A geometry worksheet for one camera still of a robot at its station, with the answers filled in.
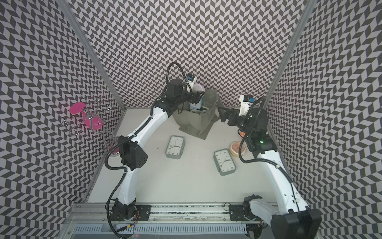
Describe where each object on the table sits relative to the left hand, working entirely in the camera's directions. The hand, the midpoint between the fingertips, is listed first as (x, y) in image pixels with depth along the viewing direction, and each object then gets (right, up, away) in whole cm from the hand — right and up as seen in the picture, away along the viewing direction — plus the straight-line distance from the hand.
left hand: (197, 89), depth 83 cm
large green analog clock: (+16, -44, +4) cm, 47 cm away
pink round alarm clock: (0, +1, -1) cm, 1 cm away
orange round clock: (+23, -35, +11) cm, 44 cm away
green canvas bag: (+1, -20, +3) cm, 20 cm away
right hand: (+13, -14, -13) cm, 23 cm away
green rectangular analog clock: (-14, -35, +11) cm, 39 cm away
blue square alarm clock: (0, -7, +22) cm, 23 cm away
